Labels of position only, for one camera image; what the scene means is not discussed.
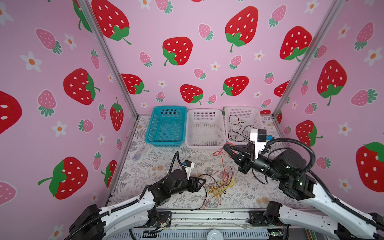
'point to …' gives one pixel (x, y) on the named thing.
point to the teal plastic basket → (167, 126)
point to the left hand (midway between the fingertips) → (203, 181)
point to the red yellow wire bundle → (216, 188)
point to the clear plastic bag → (139, 154)
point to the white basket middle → (205, 128)
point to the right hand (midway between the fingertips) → (223, 147)
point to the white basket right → (251, 115)
